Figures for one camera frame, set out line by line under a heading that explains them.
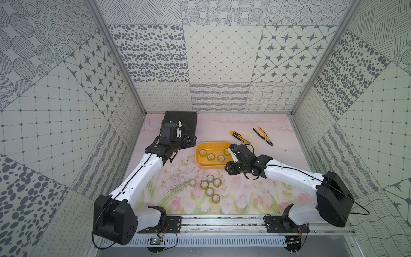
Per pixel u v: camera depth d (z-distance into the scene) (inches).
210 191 33.0
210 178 34.9
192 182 34.1
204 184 33.9
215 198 32.1
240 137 41.5
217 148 39.9
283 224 26.1
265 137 42.0
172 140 25.4
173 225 28.9
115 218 15.3
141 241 27.6
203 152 38.6
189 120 44.8
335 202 16.5
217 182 34.4
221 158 37.6
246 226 29.9
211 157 37.6
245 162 25.4
